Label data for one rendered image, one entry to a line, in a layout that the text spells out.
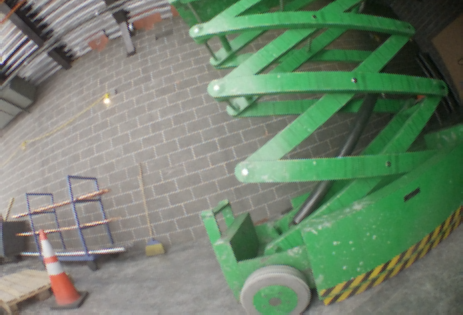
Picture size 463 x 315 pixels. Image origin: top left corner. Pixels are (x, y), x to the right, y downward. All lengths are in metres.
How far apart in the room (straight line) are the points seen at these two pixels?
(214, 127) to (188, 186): 1.02
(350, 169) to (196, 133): 2.55
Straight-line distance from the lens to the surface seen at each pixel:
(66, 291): 2.06
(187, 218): 3.07
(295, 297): 0.91
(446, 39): 8.19
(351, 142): 1.15
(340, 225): 0.78
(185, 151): 3.06
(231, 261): 0.95
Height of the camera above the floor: 0.72
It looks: 11 degrees up
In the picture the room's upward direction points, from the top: 19 degrees counter-clockwise
